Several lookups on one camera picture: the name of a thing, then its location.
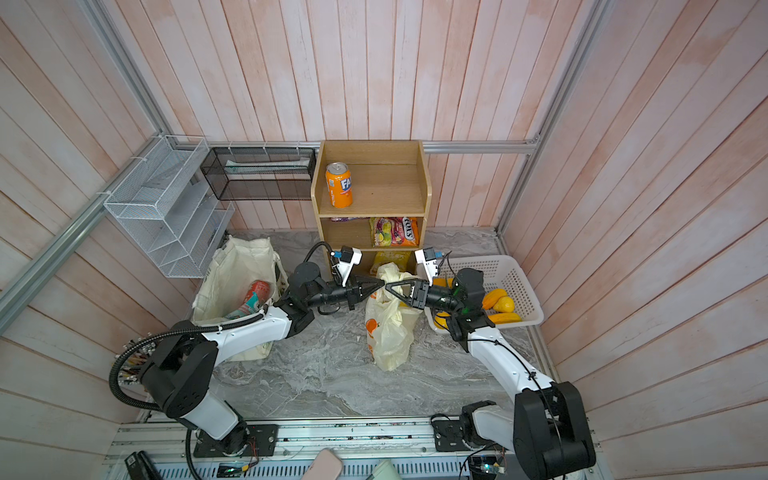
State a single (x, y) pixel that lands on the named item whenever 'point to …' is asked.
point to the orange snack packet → (411, 231)
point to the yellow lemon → (504, 304)
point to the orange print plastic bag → (390, 321)
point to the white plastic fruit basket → (504, 272)
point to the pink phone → (327, 465)
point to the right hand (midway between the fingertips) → (389, 291)
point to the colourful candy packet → (386, 231)
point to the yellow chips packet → (400, 258)
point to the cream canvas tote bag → (238, 263)
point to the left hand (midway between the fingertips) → (383, 288)
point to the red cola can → (258, 293)
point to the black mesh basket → (261, 173)
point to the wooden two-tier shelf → (373, 196)
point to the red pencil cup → (128, 373)
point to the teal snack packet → (248, 307)
